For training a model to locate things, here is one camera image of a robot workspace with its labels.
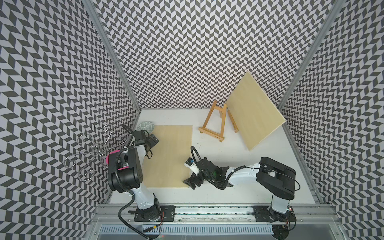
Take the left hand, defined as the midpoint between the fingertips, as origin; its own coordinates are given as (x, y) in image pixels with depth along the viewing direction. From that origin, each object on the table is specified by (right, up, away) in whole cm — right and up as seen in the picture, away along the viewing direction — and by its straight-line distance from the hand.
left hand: (151, 142), depth 98 cm
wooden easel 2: (+57, +8, +2) cm, 58 cm away
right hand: (+26, -17, -15) cm, 35 cm away
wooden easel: (+46, +19, -5) cm, 50 cm away
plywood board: (+13, -14, -12) cm, 23 cm away
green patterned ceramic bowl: (-6, +11, +7) cm, 14 cm away
